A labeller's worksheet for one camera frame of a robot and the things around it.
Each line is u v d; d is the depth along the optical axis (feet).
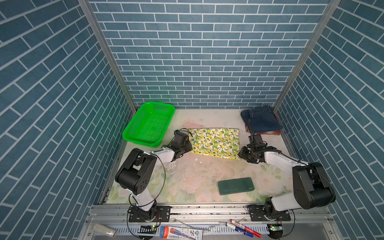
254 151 2.27
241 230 2.24
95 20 2.46
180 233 2.23
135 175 1.53
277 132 3.40
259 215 2.40
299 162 1.64
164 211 2.43
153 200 2.14
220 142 3.25
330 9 2.34
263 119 3.57
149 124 3.62
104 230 2.18
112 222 2.37
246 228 2.27
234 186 2.71
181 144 2.50
